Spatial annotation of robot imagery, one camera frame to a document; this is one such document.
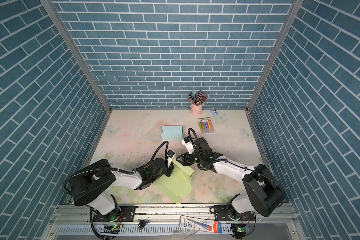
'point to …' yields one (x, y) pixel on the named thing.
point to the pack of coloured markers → (205, 125)
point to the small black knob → (141, 224)
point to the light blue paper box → (172, 132)
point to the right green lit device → (240, 230)
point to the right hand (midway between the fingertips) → (179, 156)
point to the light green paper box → (178, 185)
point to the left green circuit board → (110, 229)
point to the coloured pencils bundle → (197, 97)
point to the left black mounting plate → (127, 214)
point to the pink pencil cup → (196, 110)
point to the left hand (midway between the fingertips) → (175, 161)
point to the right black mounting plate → (222, 212)
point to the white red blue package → (200, 224)
